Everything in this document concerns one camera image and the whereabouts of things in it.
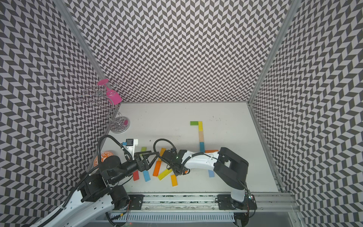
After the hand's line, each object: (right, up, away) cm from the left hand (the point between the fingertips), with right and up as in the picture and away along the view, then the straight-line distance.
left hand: (155, 155), depth 66 cm
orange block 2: (+15, -7, -1) cm, 16 cm away
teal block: (+25, -3, +28) cm, 37 cm away
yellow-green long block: (+1, -16, +16) cm, 22 cm away
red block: (-15, -17, +16) cm, 28 cm away
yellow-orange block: (+7, -19, +15) cm, 25 cm away
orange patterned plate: (-37, -6, +20) cm, 43 cm away
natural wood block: (+24, +4, +33) cm, 41 cm away
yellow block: (+25, +11, +39) cm, 47 cm away
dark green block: (+20, +13, +39) cm, 46 cm away
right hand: (+12, -13, +18) cm, 26 cm away
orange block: (+30, -5, +26) cm, 40 cm away
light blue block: (+29, -16, +17) cm, 37 cm away
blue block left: (-9, -16, +15) cm, 24 cm away
